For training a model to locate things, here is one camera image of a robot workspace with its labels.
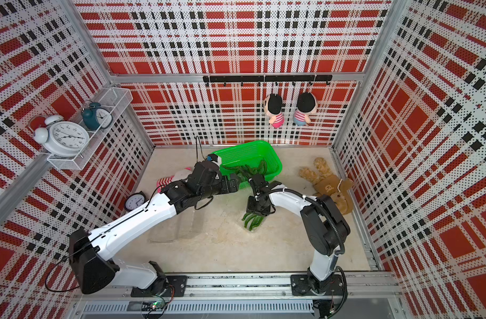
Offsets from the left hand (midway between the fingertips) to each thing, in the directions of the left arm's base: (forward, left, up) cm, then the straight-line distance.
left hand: (234, 180), depth 77 cm
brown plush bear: (+10, -43, -17) cm, 48 cm away
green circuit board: (-39, +28, -21) cm, 53 cm away
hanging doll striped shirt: (+36, -33, +11) cm, 49 cm away
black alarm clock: (+3, +52, -21) cm, 56 cm away
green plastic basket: (+31, -6, -22) cm, 39 cm away
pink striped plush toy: (+14, +30, -16) cm, 36 cm away
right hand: (-4, -7, -19) cm, 21 cm away
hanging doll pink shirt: (+38, -17, +8) cm, 43 cm away
